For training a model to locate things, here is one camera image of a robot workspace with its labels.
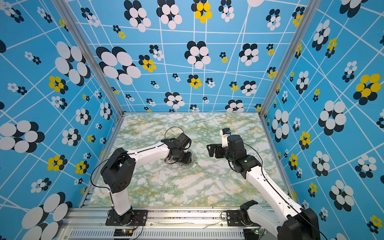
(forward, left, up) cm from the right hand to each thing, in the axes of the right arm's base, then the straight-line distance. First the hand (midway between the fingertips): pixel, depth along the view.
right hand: (215, 145), depth 80 cm
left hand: (-2, +14, -14) cm, 20 cm away
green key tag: (-3, +12, -17) cm, 21 cm away
